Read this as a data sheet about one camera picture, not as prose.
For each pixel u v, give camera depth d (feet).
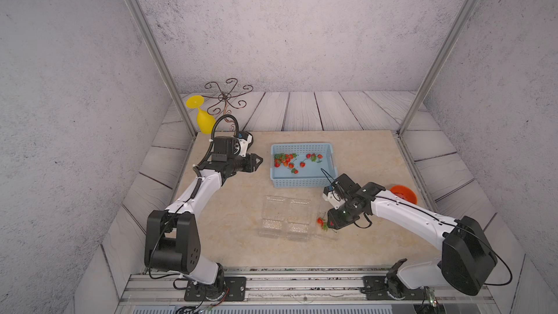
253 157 2.63
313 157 3.57
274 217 2.98
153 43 2.83
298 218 2.93
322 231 2.84
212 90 3.44
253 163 2.59
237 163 2.45
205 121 3.04
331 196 2.48
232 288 2.38
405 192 3.07
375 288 2.38
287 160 3.54
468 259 1.34
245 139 2.57
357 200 1.94
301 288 2.44
